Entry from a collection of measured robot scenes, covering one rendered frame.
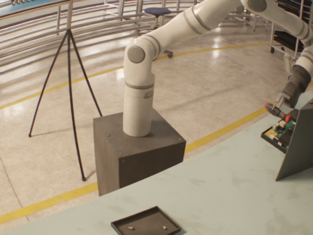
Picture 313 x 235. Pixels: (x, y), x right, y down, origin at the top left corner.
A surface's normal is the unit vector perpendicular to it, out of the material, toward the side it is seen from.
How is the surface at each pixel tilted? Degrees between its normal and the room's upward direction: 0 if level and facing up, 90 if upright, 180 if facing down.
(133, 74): 91
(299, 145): 90
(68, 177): 0
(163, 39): 102
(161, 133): 0
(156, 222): 0
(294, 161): 90
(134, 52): 92
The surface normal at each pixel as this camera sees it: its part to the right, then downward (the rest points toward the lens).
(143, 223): 0.09, -0.85
